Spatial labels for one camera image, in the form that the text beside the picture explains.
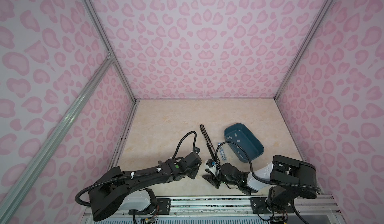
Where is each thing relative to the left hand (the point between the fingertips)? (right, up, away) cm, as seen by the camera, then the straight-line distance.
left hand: (195, 165), depth 83 cm
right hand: (+5, -4, -1) cm, 7 cm away
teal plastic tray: (+28, +15, +15) cm, 36 cm away
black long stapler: (+8, +10, +10) cm, 16 cm away
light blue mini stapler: (+16, +5, +7) cm, 18 cm away
